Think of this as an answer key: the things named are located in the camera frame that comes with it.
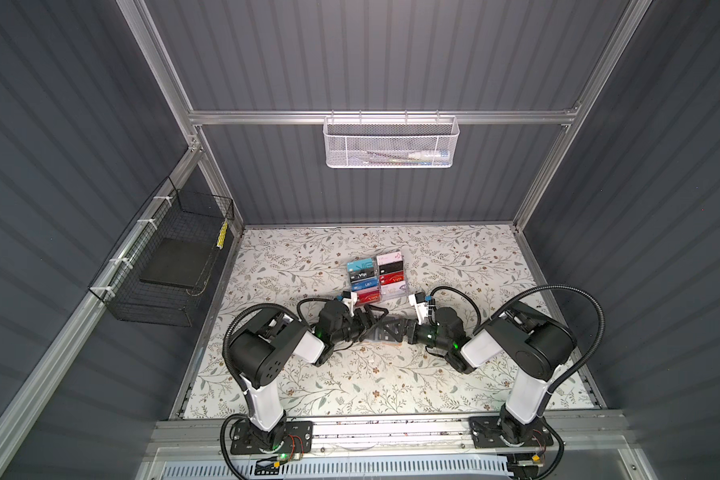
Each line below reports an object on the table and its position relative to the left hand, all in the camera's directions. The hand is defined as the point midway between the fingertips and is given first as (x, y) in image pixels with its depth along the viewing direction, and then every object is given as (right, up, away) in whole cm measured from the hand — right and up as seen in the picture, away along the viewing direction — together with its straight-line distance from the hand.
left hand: (385, 317), depth 88 cm
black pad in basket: (-55, +17, -11) cm, 59 cm away
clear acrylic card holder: (+2, +7, +10) cm, 12 cm away
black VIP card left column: (-10, +12, +8) cm, 17 cm away
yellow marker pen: (-46, +25, -6) cm, 53 cm away
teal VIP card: (-8, +16, +8) cm, 19 cm away
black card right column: (+3, +14, +10) cm, 18 cm away
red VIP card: (+3, +11, +10) cm, 15 cm away
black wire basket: (-58, +30, -8) cm, 66 cm away
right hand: (+2, -4, -1) cm, 4 cm away
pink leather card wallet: (-2, -6, +2) cm, 6 cm away
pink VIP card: (+3, +18, +10) cm, 21 cm away
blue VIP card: (-6, +9, +8) cm, 14 cm away
